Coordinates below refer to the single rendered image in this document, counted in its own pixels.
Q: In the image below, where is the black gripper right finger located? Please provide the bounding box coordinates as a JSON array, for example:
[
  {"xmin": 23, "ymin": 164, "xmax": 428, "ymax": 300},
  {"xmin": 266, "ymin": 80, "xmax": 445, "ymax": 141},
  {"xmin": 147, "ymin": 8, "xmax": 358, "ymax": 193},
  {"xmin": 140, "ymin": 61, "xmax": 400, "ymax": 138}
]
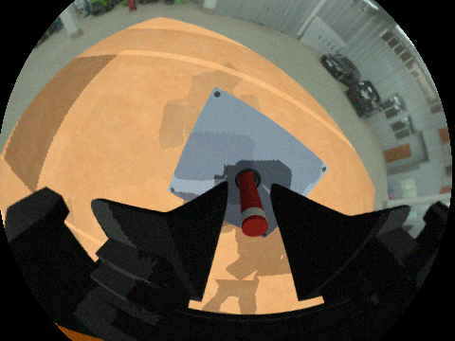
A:
[{"xmin": 270, "ymin": 183, "xmax": 410, "ymax": 302}]

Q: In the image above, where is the grey sloped panel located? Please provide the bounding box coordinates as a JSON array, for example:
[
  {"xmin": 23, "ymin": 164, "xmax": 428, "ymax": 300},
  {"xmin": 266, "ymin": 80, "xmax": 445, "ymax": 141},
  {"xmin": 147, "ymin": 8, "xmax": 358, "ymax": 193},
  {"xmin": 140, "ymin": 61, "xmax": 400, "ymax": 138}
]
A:
[{"xmin": 168, "ymin": 87, "xmax": 329, "ymax": 238}]

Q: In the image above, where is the red peg with white band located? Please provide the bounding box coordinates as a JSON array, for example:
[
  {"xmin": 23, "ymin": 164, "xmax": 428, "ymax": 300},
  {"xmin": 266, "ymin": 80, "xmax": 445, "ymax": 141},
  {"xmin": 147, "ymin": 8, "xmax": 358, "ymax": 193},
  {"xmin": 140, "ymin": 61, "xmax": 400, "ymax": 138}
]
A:
[{"xmin": 239, "ymin": 171, "xmax": 268, "ymax": 238}]

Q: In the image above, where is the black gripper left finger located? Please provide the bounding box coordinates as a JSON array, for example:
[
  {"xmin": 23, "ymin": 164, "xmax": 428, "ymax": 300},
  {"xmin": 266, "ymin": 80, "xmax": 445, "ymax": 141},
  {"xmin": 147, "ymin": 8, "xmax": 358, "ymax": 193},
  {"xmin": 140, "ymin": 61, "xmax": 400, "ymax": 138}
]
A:
[{"xmin": 91, "ymin": 182, "xmax": 228, "ymax": 303}]

